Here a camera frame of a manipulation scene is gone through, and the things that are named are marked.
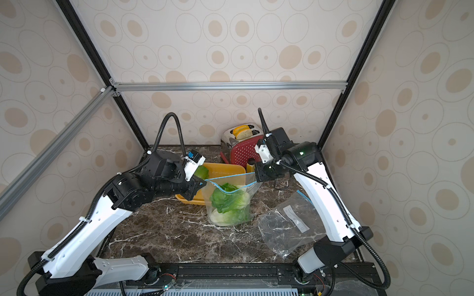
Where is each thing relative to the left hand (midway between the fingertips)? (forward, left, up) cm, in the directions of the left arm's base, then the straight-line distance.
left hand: (207, 182), depth 63 cm
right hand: (+6, -20, -3) cm, 21 cm away
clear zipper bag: (-4, -33, -30) cm, 45 cm away
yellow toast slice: (+43, -10, -13) cm, 46 cm away
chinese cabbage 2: (-3, -8, -9) cm, 12 cm away
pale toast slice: (+40, -13, -14) cm, 45 cm away
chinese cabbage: (-3, -8, -10) cm, 13 cm away
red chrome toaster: (+32, -9, -18) cm, 37 cm away
